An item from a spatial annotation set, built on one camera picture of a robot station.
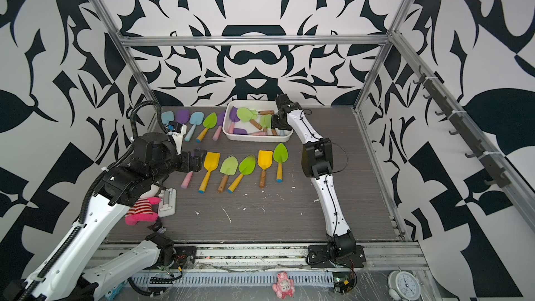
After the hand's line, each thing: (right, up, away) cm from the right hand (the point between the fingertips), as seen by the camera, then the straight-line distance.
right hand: (276, 121), depth 109 cm
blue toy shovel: (-43, +2, +6) cm, 44 cm away
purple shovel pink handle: (-30, +3, +5) cm, 31 cm away
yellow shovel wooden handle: (-6, -19, -10) cm, 22 cm away
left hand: (-30, -10, -39) cm, 50 cm away
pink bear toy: (+1, -53, -43) cm, 68 cm away
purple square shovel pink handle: (-51, +3, +7) cm, 52 cm away
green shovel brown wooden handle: (-6, -1, +3) cm, 6 cm away
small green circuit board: (+21, -55, -38) cm, 70 cm away
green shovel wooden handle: (-22, -21, -12) cm, 33 cm away
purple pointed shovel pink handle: (-39, -26, -18) cm, 50 cm away
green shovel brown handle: (-17, +4, +7) cm, 19 cm away
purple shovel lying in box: (-18, -5, 0) cm, 18 cm away
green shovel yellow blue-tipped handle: (+1, -16, -7) cm, 18 cm away
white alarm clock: (+38, -53, -42) cm, 78 cm away
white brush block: (-45, -35, -24) cm, 62 cm away
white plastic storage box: (-6, -8, -5) cm, 11 cm away
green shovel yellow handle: (-36, 0, +3) cm, 36 cm away
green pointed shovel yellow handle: (-14, -21, -12) cm, 28 cm away
